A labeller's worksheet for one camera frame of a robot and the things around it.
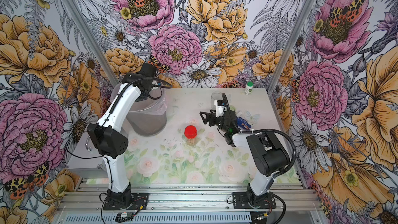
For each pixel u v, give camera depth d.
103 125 0.50
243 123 0.99
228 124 0.74
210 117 0.81
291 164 0.44
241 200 0.74
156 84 0.81
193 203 0.75
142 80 0.61
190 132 0.85
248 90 1.15
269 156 0.48
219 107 0.82
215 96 1.05
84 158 0.49
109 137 0.50
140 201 0.74
